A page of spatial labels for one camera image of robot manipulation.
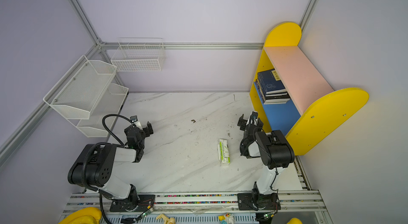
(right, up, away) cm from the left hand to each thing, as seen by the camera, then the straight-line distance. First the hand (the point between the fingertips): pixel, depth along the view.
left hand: (139, 124), depth 93 cm
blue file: (+81, +33, +7) cm, 88 cm away
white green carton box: (+49, -14, -7) cm, 52 cm away
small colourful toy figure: (+50, -38, -26) cm, 68 cm away
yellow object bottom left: (-11, -36, -26) cm, 46 cm away
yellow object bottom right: (+78, -39, -26) cm, 91 cm away
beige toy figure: (+23, -40, -24) cm, 52 cm away
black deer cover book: (+80, +25, +2) cm, 83 cm away
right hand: (+67, +5, +1) cm, 67 cm away
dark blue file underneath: (+81, +18, -2) cm, 83 cm away
